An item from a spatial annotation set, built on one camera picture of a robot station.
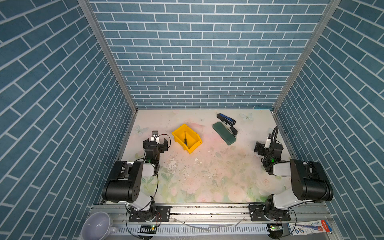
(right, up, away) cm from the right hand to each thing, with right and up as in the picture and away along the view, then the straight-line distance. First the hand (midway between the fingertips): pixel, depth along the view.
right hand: (264, 141), depth 94 cm
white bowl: (-90, -37, -25) cm, 100 cm away
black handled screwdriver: (-51, 0, +7) cm, 52 cm away
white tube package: (+7, -38, -25) cm, 46 cm away
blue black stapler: (-20, +12, +14) cm, 27 cm away
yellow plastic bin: (-50, +1, +9) cm, 51 cm away
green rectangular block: (-24, +4, +11) cm, 26 cm away
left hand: (-69, +2, -1) cm, 69 cm away
